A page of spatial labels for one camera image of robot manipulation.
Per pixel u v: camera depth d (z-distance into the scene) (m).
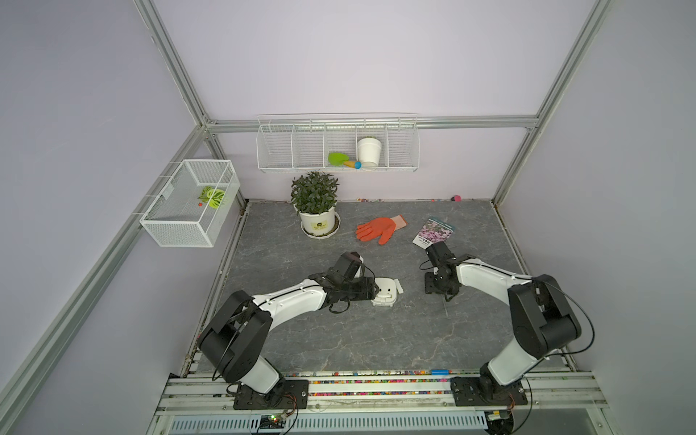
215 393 0.75
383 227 1.12
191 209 0.83
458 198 1.24
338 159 0.98
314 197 0.96
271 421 0.71
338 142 0.99
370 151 0.92
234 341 0.43
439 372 0.77
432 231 1.09
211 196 0.81
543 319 0.46
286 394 0.73
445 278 0.70
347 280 0.73
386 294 0.89
